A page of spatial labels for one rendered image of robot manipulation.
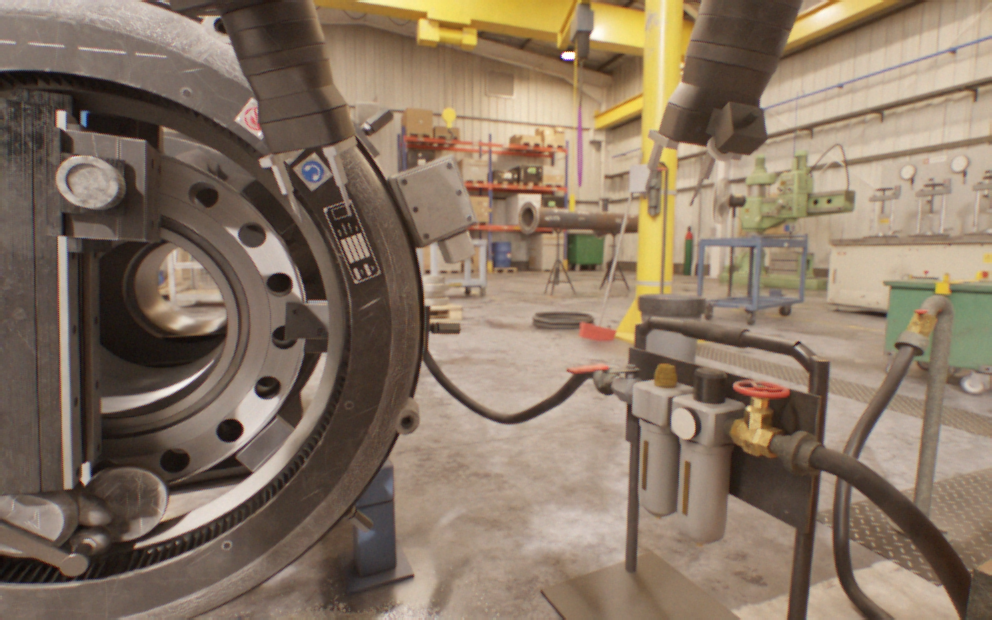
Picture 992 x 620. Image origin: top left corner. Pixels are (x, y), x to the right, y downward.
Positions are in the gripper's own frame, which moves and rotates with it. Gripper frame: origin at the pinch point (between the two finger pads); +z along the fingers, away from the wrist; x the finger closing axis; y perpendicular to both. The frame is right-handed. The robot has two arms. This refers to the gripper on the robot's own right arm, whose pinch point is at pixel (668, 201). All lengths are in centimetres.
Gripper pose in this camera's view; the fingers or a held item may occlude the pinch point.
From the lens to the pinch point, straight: 54.1
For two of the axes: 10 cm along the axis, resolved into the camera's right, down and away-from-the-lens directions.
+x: 9.8, 1.0, 1.5
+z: -1.6, 8.6, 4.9
